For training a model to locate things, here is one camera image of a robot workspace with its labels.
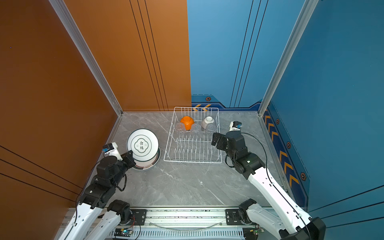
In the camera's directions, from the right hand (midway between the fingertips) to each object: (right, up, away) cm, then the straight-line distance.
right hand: (219, 136), depth 75 cm
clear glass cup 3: (-2, +3, +24) cm, 25 cm away
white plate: (-40, -4, +5) cm, 40 cm away
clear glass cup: (-24, +4, +30) cm, 38 cm away
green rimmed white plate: (-39, -19, +12) cm, 44 cm away
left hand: (-43, -7, -1) cm, 44 cm away
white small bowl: (-3, +9, +30) cm, 32 cm away
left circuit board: (-45, -46, -5) cm, 65 cm away
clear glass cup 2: (-12, +2, +26) cm, 29 cm away
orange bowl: (-17, +8, +30) cm, 36 cm away
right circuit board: (+15, -46, -5) cm, 49 cm away
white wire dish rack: (-21, -9, +22) cm, 31 cm away
